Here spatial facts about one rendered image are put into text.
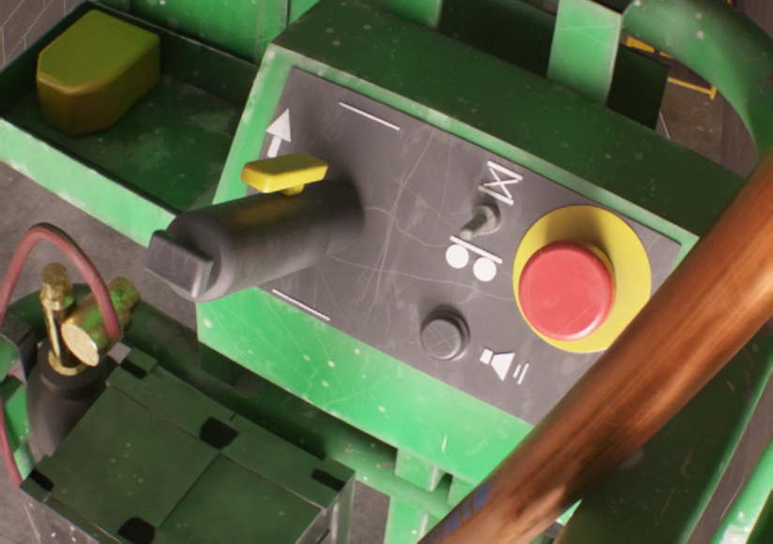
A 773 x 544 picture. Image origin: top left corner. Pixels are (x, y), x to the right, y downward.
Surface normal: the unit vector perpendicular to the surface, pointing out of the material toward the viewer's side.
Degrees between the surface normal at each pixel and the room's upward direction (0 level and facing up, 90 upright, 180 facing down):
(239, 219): 37
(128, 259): 0
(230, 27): 90
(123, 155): 0
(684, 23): 63
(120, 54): 0
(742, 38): 27
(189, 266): 58
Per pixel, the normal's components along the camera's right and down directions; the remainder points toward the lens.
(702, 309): -0.73, 0.38
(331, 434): -0.15, -0.34
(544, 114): 0.08, -0.68
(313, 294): -0.38, 0.15
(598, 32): -0.50, 0.60
